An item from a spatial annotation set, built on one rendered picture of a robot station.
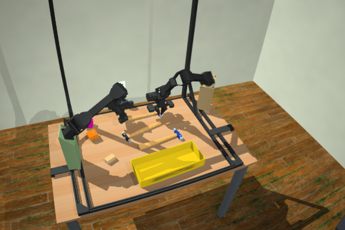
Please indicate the orange box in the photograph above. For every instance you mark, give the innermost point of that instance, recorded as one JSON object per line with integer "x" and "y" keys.
{"x": 92, "y": 134}

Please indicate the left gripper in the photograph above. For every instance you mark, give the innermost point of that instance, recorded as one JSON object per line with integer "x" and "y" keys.
{"x": 160, "y": 104}

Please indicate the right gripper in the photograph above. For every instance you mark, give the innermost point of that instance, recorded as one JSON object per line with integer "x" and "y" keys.
{"x": 122, "y": 115}

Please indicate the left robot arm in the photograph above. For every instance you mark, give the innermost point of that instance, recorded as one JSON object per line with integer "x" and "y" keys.
{"x": 187, "y": 77}

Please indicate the tan wooden block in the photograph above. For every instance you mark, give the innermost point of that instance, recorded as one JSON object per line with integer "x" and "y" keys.
{"x": 109, "y": 158}

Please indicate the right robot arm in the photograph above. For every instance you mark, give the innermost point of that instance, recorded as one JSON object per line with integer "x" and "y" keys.
{"x": 80, "y": 121}

